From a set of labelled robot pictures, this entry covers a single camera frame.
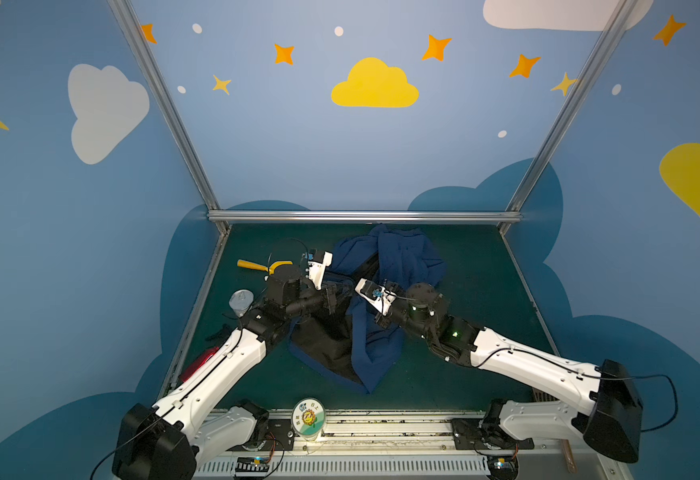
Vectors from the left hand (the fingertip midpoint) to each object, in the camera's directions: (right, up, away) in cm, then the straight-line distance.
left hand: (351, 285), depth 74 cm
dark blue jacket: (+3, -16, 0) cm, 16 cm away
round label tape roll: (-10, -31, -4) cm, 33 cm away
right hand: (+4, +1, -2) cm, 4 cm away
